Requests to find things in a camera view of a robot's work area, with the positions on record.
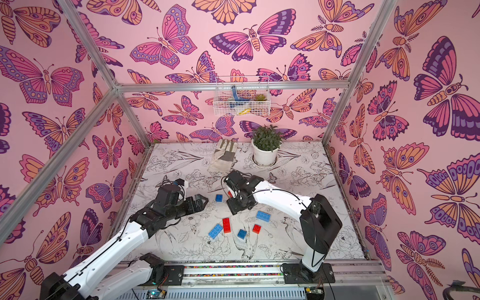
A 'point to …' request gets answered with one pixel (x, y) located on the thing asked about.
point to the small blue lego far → (219, 197)
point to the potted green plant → (265, 142)
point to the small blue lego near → (242, 234)
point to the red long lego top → (230, 194)
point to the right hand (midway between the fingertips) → (236, 205)
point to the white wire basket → (245, 95)
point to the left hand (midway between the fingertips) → (203, 200)
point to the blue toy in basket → (237, 98)
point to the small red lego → (257, 229)
